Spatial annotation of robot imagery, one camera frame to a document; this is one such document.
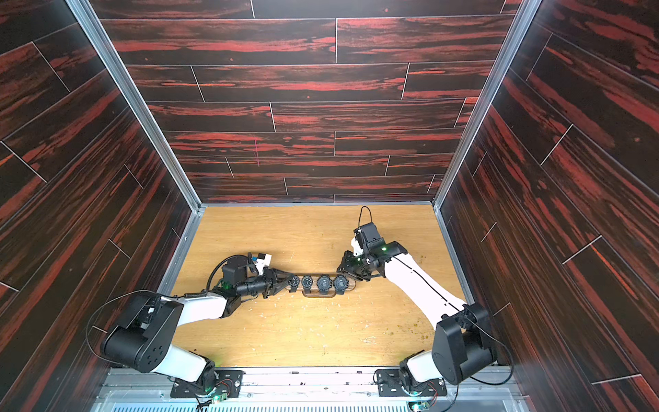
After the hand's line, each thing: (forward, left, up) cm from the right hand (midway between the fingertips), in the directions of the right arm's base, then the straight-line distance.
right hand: (344, 268), depth 84 cm
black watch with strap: (-4, +7, -3) cm, 9 cm away
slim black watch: (-3, +17, -4) cm, 18 cm away
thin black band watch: (-3, +1, -5) cm, 6 cm away
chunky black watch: (-3, +13, -4) cm, 14 cm away
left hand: (-4, +17, -2) cm, 17 cm away
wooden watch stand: (-4, +10, -10) cm, 15 cm away
